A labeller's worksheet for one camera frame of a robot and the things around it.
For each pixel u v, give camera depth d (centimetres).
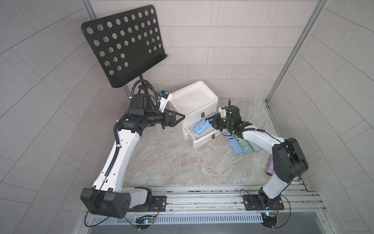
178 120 62
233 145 89
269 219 68
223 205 71
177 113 64
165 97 59
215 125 77
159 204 71
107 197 36
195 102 86
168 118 58
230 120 68
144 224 66
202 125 82
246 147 87
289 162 46
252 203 71
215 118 78
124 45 65
